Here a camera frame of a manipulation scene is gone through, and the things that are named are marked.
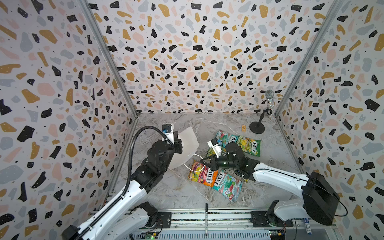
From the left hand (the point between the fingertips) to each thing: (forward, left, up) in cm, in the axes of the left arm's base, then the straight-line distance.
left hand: (177, 130), depth 68 cm
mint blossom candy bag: (-16, -26, -30) cm, 43 cm away
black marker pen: (-27, -14, -33) cm, 45 cm away
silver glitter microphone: (+27, -52, -2) cm, 59 cm away
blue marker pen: (-35, -62, -31) cm, 78 cm away
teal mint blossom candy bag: (+17, -28, -30) cm, 44 cm away
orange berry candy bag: (-8, -11, -31) cm, 33 cm away
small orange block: (+27, -44, -34) cm, 62 cm away
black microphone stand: (+27, -55, -33) cm, 69 cm away
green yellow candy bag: (+10, -46, -32) cm, 57 cm away
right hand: (-8, -10, -14) cm, 19 cm away
